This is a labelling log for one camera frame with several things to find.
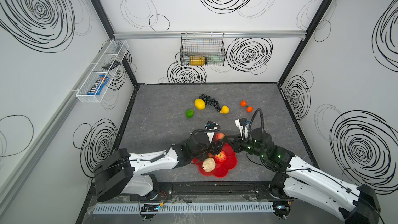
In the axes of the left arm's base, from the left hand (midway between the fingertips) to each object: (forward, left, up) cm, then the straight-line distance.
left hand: (222, 139), depth 77 cm
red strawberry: (0, +2, +3) cm, 4 cm away
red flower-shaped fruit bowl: (-12, 0, -11) cm, 16 cm away
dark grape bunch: (+32, +5, -11) cm, 34 cm away
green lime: (+22, +19, -11) cm, 31 cm away
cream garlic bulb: (-11, +7, -7) cm, 14 cm away
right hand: (-2, 0, +4) cm, 4 cm away
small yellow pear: (+25, -4, -11) cm, 28 cm away
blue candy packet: (+16, +59, +21) cm, 65 cm away
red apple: (-7, 0, -8) cm, 11 cm away
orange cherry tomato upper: (+32, -17, -12) cm, 38 cm away
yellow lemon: (+30, +13, -12) cm, 35 cm away
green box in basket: (+39, +4, +19) cm, 44 cm away
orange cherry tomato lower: (+27, -21, -12) cm, 36 cm away
